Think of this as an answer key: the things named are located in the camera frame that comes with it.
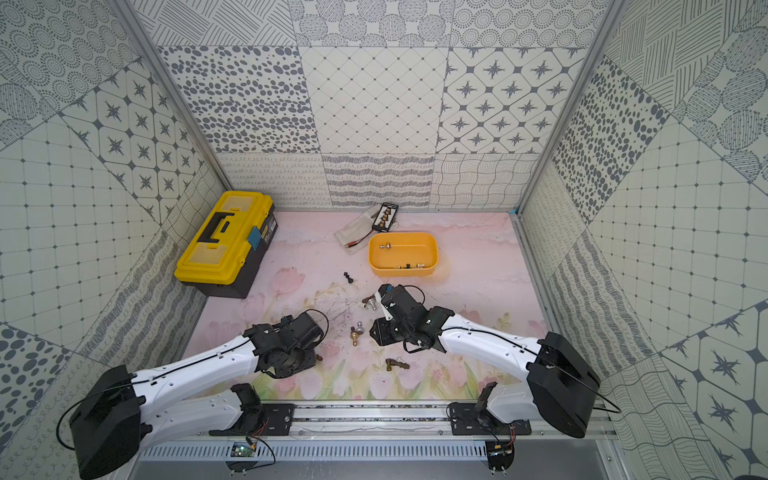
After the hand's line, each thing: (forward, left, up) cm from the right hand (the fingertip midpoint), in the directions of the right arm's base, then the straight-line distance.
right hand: (377, 335), depth 80 cm
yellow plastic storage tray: (+32, -7, -6) cm, 34 cm away
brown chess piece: (-5, -6, -7) cm, 11 cm away
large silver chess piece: (+36, -2, -5) cm, 36 cm away
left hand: (-4, +17, -5) cm, 19 cm away
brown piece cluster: (+15, +5, -7) cm, 17 cm away
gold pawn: (+3, +8, -7) cm, 11 cm away
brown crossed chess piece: (-5, -3, -8) cm, 10 cm away
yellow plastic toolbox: (+19, +45, +10) cm, 50 cm away
